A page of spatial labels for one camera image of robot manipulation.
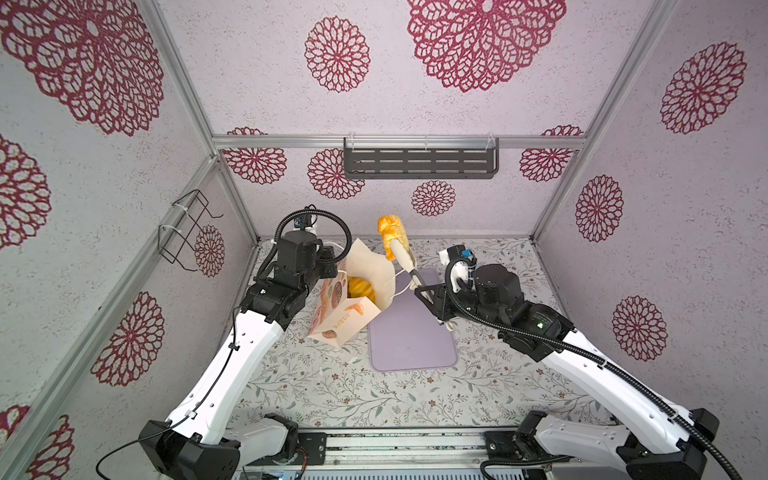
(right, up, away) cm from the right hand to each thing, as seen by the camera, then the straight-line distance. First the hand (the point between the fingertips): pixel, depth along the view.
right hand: (419, 286), depth 65 cm
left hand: (-22, +7, +8) cm, 25 cm away
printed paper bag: (-17, -4, +8) cm, 19 cm away
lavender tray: (-1, -17, +29) cm, 34 cm away
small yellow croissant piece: (-15, -2, +20) cm, 25 cm away
